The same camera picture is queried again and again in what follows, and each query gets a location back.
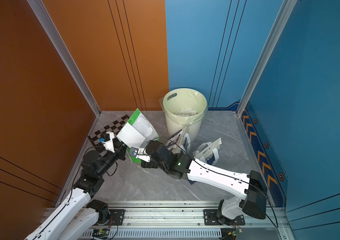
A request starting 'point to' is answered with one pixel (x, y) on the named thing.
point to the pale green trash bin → (183, 106)
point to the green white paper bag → (141, 124)
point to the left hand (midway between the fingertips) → (128, 138)
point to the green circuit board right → (234, 233)
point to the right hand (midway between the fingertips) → (147, 147)
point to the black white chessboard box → (114, 127)
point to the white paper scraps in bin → (186, 112)
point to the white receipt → (130, 136)
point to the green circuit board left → (101, 233)
